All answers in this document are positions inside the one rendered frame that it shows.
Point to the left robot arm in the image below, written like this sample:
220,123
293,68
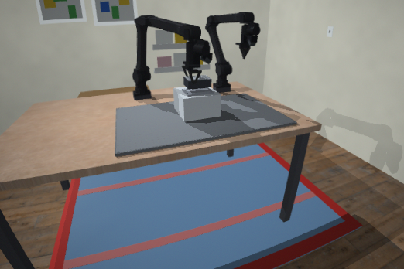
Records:
225,68

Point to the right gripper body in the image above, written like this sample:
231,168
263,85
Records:
189,63

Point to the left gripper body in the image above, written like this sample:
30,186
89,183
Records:
243,45

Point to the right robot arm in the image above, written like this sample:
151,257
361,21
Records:
189,32

